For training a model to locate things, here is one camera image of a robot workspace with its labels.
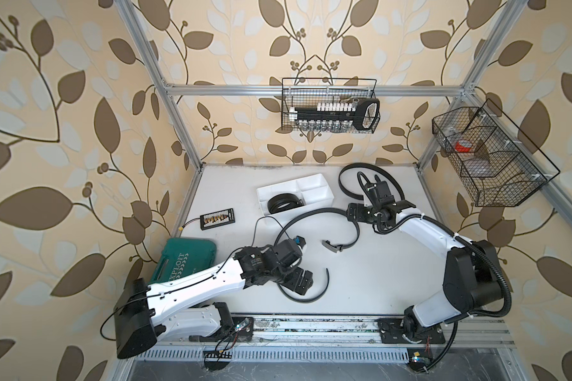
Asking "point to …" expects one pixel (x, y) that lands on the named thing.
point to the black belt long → (333, 246)
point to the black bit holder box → (217, 219)
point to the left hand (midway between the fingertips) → (300, 276)
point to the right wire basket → (496, 165)
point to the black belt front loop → (283, 201)
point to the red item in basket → (458, 148)
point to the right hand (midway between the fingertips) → (357, 214)
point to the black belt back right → (369, 165)
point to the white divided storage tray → (313, 190)
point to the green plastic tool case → (183, 256)
